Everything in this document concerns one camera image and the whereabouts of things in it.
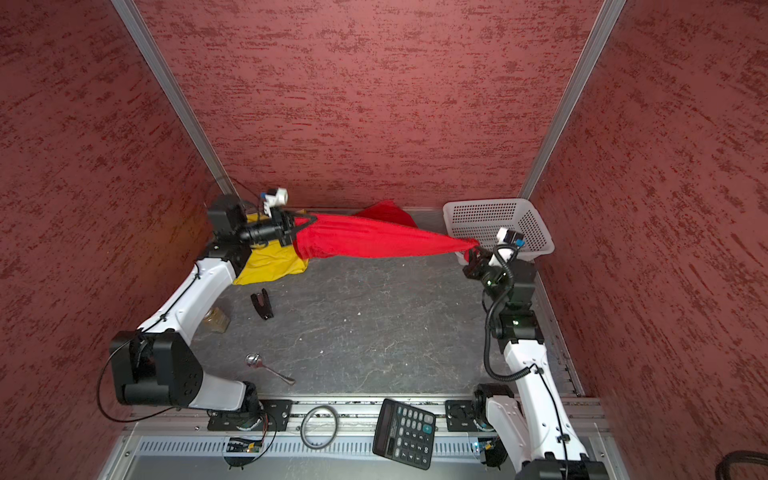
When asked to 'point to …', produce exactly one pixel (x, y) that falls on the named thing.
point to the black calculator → (405, 434)
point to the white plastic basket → (482, 220)
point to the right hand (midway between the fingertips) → (466, 247)
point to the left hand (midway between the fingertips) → (315, 222)
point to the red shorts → (376, 230)
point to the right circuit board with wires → (495, 453)
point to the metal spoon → (255, 360)
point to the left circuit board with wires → (246, 445)
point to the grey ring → (303, 422)
